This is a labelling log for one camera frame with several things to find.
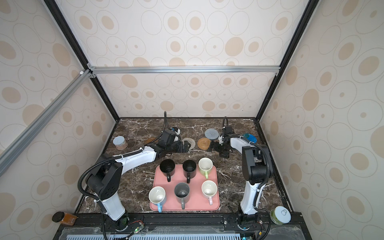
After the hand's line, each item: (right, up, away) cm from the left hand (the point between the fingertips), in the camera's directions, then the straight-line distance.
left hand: (188, 142), depth 89 cm
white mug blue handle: (-17, -28, -8) cm, 34 cm away
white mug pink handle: (+12, -25, -8) cm, 29 cm away
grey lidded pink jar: (-46, -1, +10) cm, 48 cm away
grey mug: (-3, -27, -7) cm, 28 cm away
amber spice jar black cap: (-56, -33, -21) cm, 68 cm away
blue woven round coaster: (+16, +5, +20) cm, 26 cm away
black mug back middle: (+1, -16, 0) cm, 16 cm away
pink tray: (+5, -32, -8) cm, 33 cm away
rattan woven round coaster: (+10, -2, +14) cm, 17 cm away
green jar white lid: (+45, -34, -18) cm, 59 cm away
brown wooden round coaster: (-29, +1, +17) cm, 34 cm away
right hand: (+17, -6, +9) cm, 20 cm away
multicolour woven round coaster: (+1, 0, +17) cm, 17 cm away
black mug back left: (-13, -15, 0) cm, 20 cm away
